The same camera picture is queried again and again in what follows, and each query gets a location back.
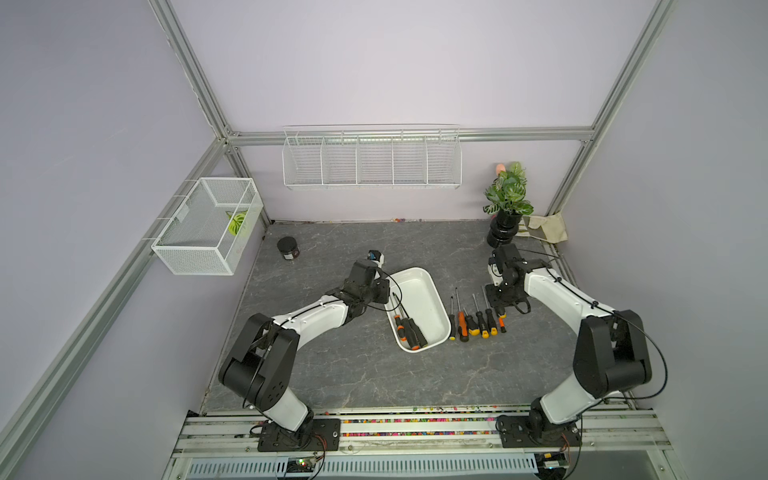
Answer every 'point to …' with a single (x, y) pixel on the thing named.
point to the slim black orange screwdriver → (502, 323)
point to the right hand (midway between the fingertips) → (498, 297)
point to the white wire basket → (209, 233)
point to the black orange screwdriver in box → (410, 327)
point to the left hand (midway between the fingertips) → (386, 284)
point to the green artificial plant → (508, 191)
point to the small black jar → (288, 246)
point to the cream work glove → (553, 226)
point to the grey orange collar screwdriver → (400, 327)
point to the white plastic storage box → (417, 313)
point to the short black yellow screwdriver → (473, 328)
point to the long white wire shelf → (372, 157)
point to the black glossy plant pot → (503, 228)
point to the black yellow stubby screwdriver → (490, 317)
